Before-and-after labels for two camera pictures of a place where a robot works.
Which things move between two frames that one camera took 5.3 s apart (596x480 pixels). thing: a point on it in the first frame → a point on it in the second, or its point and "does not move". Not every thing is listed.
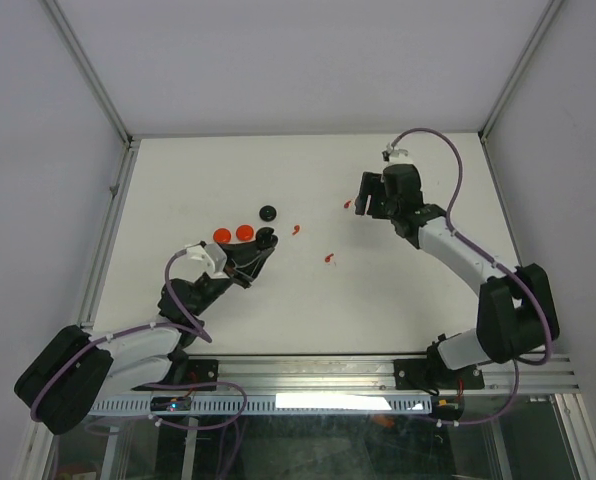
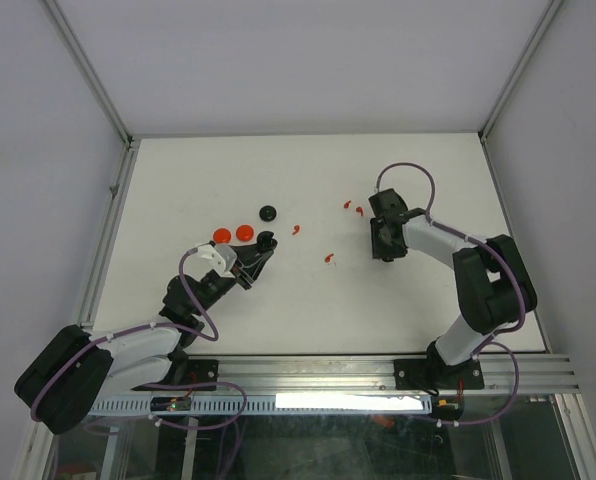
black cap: [265, 238] does not move
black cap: [267, 213] does not move
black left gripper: [243, 261] does not move
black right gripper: [371, 184] → [379, 250]
